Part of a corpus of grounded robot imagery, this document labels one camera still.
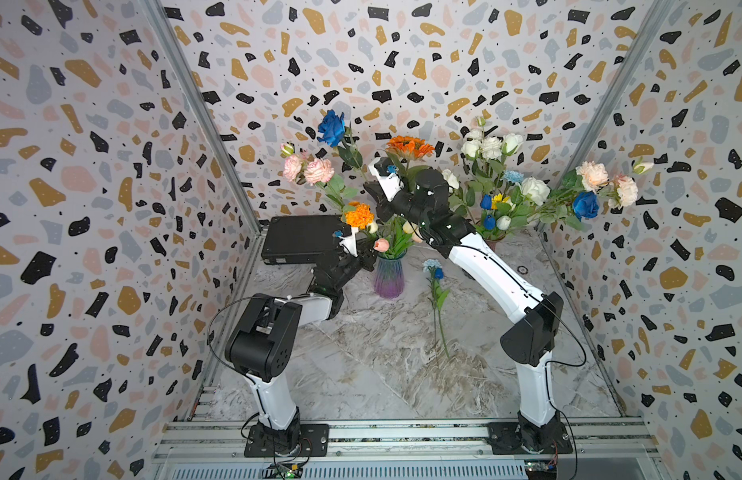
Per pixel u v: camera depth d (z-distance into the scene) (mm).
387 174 606
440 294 1004
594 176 673
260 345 490
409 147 627
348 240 777
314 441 734
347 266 780
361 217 757
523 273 1094
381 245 765
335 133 595
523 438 651
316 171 678
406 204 641
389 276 978
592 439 766
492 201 877
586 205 657
